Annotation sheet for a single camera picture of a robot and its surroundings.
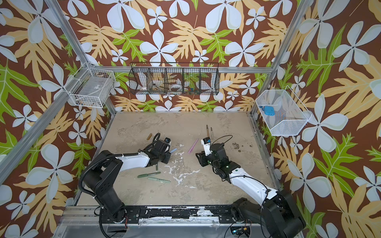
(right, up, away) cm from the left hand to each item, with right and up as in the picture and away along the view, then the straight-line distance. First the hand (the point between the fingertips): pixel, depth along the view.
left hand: (166, 152), depth 96 cm
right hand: (+20, +2, -13) cm, 24 cm away
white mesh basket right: (+69, +26, -12) cm, 75 cm away
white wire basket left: (-43, +40, -11) cm, 60 cm away
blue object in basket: (+62, +27, -10) cm, 68 cm away
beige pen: (+32, +12, +11) cm, 35 cm away
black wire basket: (+5, +49, +1) cm, 49 cm away
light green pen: (-3, -15, -11) cm, 18 cm away
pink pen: (+17, +3, +3) cm, 18 cm away
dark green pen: (-11, -12, -8) cm, 18 cm away
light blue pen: (+5, +1, 0) cm, 5 cm away
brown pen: (+29, +13, +12) cm, 34 cm away
